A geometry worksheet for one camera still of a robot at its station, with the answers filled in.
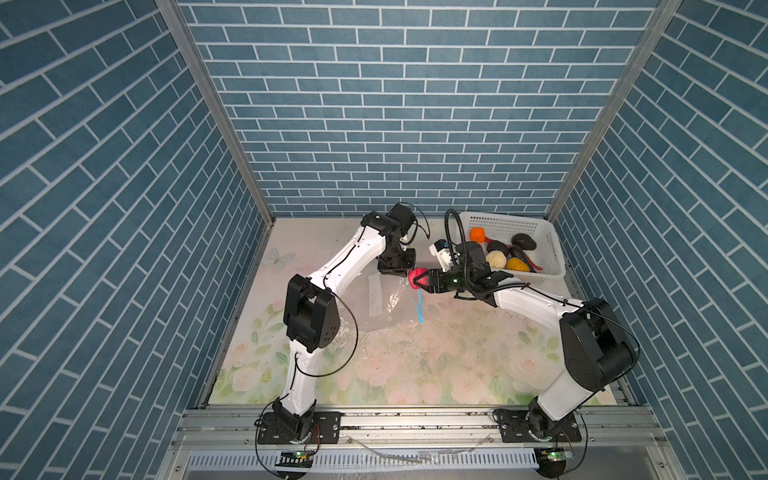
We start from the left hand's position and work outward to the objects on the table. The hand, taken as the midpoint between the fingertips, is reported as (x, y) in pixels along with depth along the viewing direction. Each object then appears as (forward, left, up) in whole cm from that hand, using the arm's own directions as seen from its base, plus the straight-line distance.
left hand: (409, 273), depth 87 cm
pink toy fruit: (-2, -2, +2) cm, 3 cm away
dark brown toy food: (+19, -33, -10) cm, 39 cm away
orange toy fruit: (+24, -27, -10) cm, 37 cm away
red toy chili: (+16, -42, -10) cm, 46 cm away
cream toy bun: (+11, -31, -8) cm, 34 cm away
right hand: (-1, -2, -1) cm, 3 cm away
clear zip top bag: (-3, +9, -11) cm, 15 cm away
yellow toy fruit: (+8, -37, -7) cm, 39 cm away
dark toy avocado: (+20, -43, -9) cm, 49 cm away
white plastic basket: (+27, -37, -8) cm, 47 cm away
